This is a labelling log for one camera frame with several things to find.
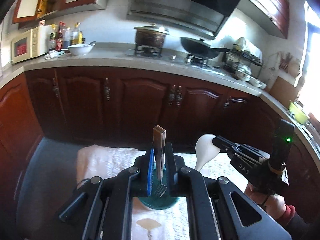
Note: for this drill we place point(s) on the gas stove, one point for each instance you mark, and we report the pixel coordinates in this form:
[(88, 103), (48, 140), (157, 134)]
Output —
[(171, 57)]

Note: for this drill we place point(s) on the range hood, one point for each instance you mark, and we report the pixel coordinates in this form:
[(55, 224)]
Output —
[(204, 18)]

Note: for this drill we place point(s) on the black wok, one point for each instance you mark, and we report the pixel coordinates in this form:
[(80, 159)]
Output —
[(200, 49)]

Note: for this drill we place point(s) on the red sauce bottle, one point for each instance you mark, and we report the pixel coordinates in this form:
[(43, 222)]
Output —
[(59, 38)]

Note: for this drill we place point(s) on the white ceramic soup spoon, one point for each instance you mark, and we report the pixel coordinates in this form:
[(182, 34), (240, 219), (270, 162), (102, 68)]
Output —
[(205, 150)]

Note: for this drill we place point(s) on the yellow oil bottle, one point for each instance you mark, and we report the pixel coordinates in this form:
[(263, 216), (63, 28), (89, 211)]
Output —
[(76, 34)]

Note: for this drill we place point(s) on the floral ceramic utensil holder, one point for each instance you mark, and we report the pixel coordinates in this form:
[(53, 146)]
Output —
[(155, 202)]

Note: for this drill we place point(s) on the metal fork wooden handle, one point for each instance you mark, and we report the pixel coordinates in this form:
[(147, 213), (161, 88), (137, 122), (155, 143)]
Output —
[(159, 138)]

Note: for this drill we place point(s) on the green container by window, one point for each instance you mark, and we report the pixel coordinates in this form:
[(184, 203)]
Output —
[(299, 115)]

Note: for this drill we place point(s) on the cream microwave oven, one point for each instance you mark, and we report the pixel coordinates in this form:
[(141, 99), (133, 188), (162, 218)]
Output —
[(30, 44)]

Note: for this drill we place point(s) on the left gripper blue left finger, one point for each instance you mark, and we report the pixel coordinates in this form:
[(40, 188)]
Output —
[(143, 181)]

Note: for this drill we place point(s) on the right hand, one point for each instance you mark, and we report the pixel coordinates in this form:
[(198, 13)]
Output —
[(273, 204)]

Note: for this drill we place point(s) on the steel cooking pot with lid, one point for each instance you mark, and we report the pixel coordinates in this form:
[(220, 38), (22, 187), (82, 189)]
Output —
[(151, 36)]

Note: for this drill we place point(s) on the black dish drying rack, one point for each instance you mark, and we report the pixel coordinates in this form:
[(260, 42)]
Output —
[(239, 59)]

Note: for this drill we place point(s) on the dark wooden lower cabinets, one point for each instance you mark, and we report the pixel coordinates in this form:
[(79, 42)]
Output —
[(119, 107)]

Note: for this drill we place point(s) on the wooden cutting board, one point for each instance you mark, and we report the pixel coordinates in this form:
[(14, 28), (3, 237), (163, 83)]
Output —
[(283, 92)]

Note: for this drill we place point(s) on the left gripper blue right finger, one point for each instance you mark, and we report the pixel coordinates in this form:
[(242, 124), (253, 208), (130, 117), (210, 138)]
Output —
[(173, 164)]

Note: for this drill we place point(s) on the white mixing bowl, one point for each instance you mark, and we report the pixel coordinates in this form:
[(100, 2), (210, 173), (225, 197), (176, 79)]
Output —
[(81, 49)]

